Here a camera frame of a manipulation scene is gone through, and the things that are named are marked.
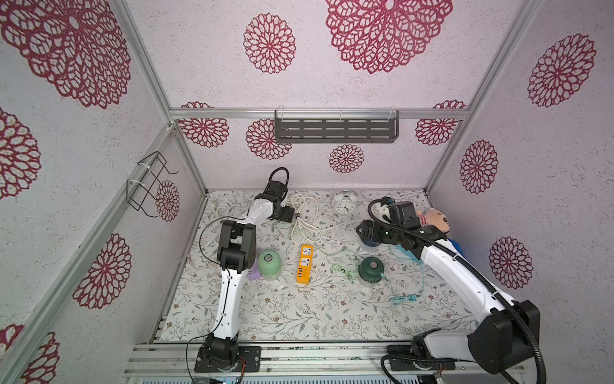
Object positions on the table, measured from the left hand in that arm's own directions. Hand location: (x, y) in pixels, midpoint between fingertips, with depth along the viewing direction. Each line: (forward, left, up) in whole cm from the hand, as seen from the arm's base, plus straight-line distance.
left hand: (283, 214), depth 109 cm
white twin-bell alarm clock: (+1, -28, +7) cm, 29 cm away
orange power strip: (-26, -10, +2) cm, 28 cm away
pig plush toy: (-8, -64, +8) cm, 64 cm away
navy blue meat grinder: (-19, -35, +6) cm, 40 cm away
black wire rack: (-15, +41, +32) cm, 54 cm away
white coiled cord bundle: (+4, -11, -1) cm, 12 cm away
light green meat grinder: (-29, +2, +9) cm, 31 cm away
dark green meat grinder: (-31, -33, +9) cm, 46 cm away
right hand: (-20, -31, +19) cm, 42 cm away
